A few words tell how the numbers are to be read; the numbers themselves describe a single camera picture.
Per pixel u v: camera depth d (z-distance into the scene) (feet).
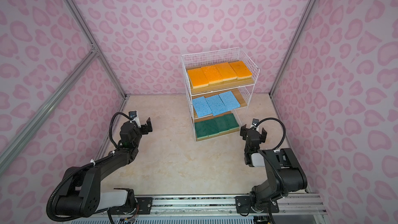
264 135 2.73
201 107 2.60
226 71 2.35
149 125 2.69
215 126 3.25
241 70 2.36
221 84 2.24
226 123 3.27
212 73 2.28
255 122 2.57
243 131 2.77
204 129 3.19
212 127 3.21
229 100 2.69
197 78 2.23
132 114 2.46
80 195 1.38
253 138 2.27
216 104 2.63
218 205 2.46
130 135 2.19
